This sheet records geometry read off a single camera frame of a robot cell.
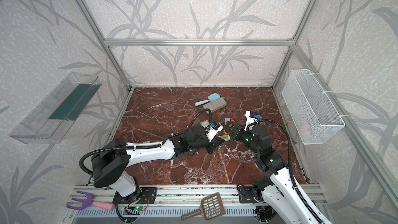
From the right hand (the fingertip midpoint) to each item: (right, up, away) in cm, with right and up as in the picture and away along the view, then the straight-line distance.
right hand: (229, 119), depth 73 cm
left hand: (-1, -10, +3) cm, 11 cm away
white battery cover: (+2, -4, +29) cm, 29 cm away
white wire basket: (+33, +2, -12) cm, 35 cm away
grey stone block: (-5, +6, +33) cm, 34 cm away
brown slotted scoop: (-8, -40, -2) cm, 41 cm away
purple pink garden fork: (-67, -39, 0) cm, 77 cm away
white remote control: (-12, -6, +24) cm, 27 cm away
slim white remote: (+1, -13, +19) cm, 23 cm away
